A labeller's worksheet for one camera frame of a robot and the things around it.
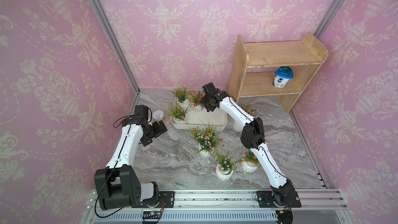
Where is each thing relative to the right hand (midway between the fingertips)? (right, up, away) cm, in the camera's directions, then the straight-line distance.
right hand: (202, 103), depth 102 cm
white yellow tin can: (-28, -7, -2) cm, 29 cm away
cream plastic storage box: (-7, -5, -7) cm, 11 cm away
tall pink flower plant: (+3, -17, -23) cm, 29 cm away
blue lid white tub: (+46, +16, -15) cm, 51 cm away
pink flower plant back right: (+31, -5, -10) cm, 32 cm away
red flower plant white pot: (-4, +3, -4) cm, 6 cm away
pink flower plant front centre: (+11, -29, -31) cm, 44 cm away
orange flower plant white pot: (-13, +6, -3) cm, 15 cm away
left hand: (-22, -17, -19) cm, 33 cm away
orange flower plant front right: (+24, -30, -25) cm, 46 cm away
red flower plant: (-13, -7, -12) cm, 19 cm away
